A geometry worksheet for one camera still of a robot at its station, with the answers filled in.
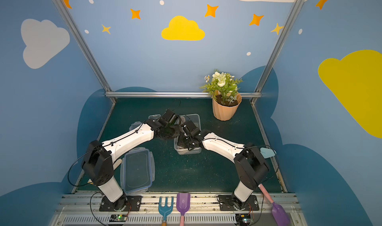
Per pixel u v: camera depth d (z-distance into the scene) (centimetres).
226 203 75
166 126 66
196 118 88
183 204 74
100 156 44
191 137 67
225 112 101
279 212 72
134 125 105
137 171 86
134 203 75
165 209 72
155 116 114
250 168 45
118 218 71
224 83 91
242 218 72
